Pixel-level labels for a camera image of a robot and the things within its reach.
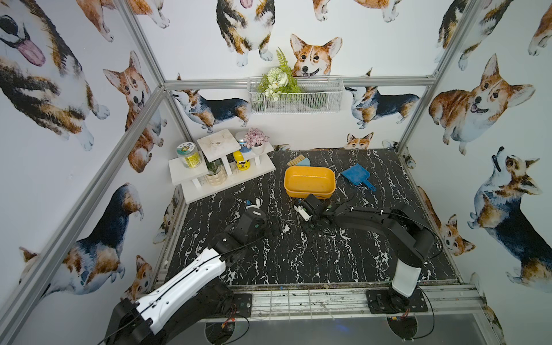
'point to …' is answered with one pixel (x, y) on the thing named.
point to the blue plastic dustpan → (358, 174)
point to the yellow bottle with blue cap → (240, 157)
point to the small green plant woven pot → (216, 175)
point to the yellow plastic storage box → (301, 180)
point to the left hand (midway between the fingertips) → (271, 216)
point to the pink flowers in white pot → (255, 139)
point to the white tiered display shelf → (219, 146)
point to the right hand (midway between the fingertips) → (309, 218)
